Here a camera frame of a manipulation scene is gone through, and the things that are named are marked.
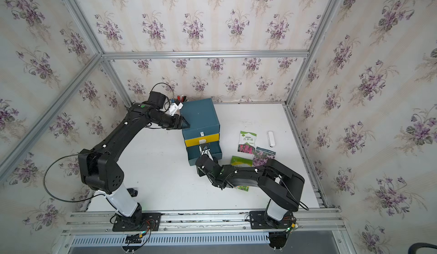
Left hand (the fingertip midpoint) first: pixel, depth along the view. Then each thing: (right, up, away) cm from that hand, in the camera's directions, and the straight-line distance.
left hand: (186, 128), depth 83 cm
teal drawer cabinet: (+9, +1, -3) cm, 10 cm away
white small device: (+47, -7, +15) cm, 50 cm away
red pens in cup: (-7, +18, +24) cm, 31 cm away
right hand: (+8, -18, +3) cm, 20 cm away
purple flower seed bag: (+40, -16, +10) cm, 44 cm away
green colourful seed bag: (+27, -19, +9) cm, 34 cm away
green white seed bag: (+32, -10, +16) cm, 38 cm away
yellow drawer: (+7, -6, +3) cm, 10 cm away
